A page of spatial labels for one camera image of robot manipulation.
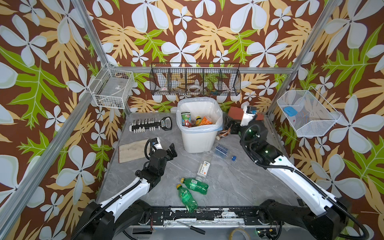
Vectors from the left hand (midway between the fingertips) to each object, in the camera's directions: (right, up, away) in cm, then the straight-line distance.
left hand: (166, 144), depth 83 cm
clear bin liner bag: (+21, +23, +7) cm, 32 cm away
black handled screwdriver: (+16, -39, -12) cm, 44 cm away
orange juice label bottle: (+22, +13, -4) cm, 26 cm away
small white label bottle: (+22, -15, +3) cm, 27 cm away
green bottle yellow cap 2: (+12, -29, -3) cm, 32 cm away
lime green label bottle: (+19, +14, +15) cm, 28 cm away
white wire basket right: (+81, +18, 0) cm, 83 cm away
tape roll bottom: (+39, -39, -17) cm, 58 cm away
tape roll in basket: (+17, +37, +15) cm, 43 cm away
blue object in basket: (+73, +19, +3) cm, 75 cm away
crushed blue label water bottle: (+34, -6, +10) cm, 36 cm away
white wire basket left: (-33, +33, +4) cm, 47 cm away
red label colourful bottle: (+11, +15, +5) cm, 19 cm away
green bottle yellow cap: (+17, -22, -4) cm, 28 cm away
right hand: (+35, +15, -12) cm, 40 cm away
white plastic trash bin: (+20, 0, +5) cm, 20 cm away
